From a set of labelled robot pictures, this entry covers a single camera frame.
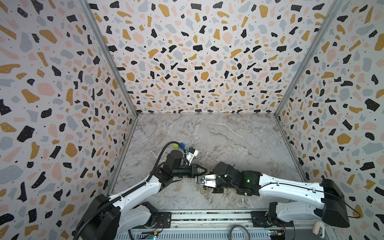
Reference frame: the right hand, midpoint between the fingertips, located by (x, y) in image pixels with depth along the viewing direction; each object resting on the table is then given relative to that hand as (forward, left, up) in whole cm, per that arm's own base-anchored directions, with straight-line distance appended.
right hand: (202, 176), depth 72 cm
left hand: (+3, -2, 0) cm, 3 cm away
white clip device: (-19, -55, -14) cm, 60 cm away
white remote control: (-4, -1, -4) cm, 6 cm away
